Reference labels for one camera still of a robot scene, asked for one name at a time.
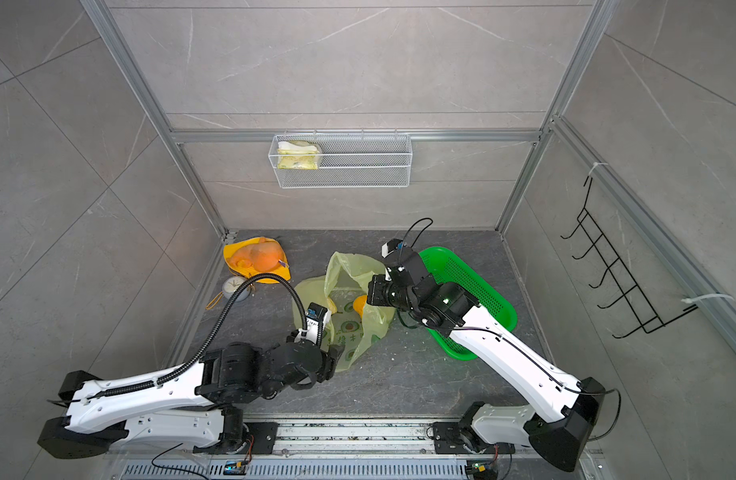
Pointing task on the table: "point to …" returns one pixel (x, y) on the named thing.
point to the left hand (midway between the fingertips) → (336, 342)
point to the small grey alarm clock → (230, 285)
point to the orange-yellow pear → (359, 304)
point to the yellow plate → (281, 268)
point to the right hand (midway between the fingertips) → (369, 285)
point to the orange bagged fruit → (261, 255)
